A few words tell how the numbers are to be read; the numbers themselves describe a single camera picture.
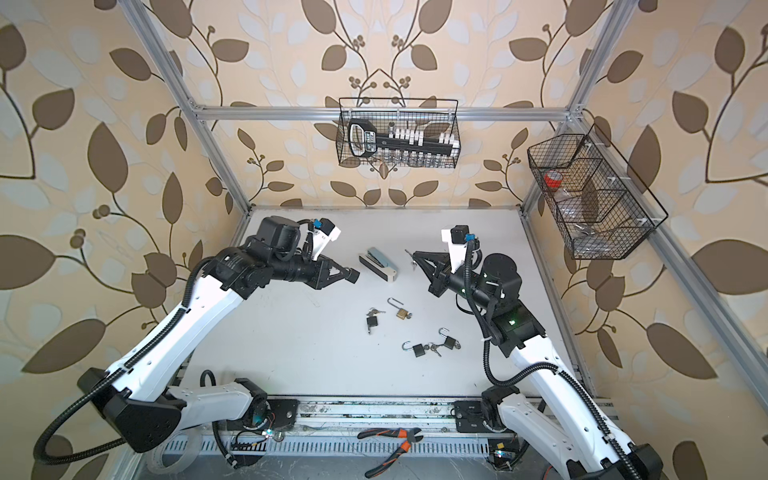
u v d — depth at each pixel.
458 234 0.55
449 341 0.87
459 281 0.58
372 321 0.91
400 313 0.91
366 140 0.85
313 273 0.60
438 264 0.60
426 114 0.91
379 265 0.99
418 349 0.85
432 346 0.86
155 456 0.68
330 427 0.74
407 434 0.71
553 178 0.87
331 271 0.62
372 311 0.93
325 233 0.62
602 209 0.73
